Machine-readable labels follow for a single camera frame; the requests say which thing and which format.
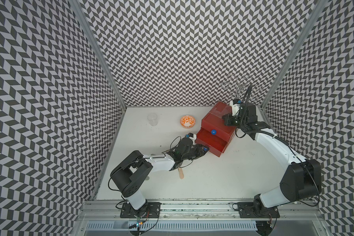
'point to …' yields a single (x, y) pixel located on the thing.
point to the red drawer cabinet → (213, 120)
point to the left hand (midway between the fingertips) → (208, 151)
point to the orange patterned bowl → (188, 121)
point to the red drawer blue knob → (214, 132)
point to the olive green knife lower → (147, 178)
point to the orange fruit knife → (181, 173)
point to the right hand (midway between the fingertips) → (223, 119)
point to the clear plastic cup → (152, 118)
